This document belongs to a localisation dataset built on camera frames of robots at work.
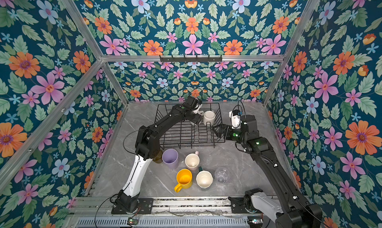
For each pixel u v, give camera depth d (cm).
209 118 99
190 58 91
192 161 88
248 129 55
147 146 60
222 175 83
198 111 92
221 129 65
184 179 82
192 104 81
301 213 37
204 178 80
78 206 75
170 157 84
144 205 73
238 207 73
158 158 82
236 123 67
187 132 101
